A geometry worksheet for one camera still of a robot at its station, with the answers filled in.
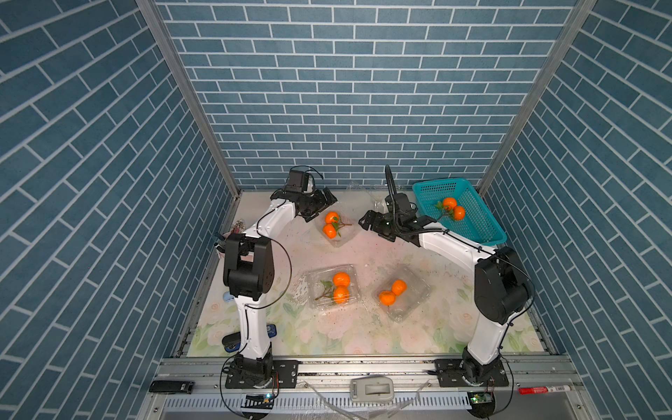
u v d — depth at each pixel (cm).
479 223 105
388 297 84
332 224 102
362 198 105
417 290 91
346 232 106
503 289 49
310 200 86
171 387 70
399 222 71
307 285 90
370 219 83
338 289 86
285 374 74
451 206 112
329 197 89
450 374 74
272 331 79
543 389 71
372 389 70
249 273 54
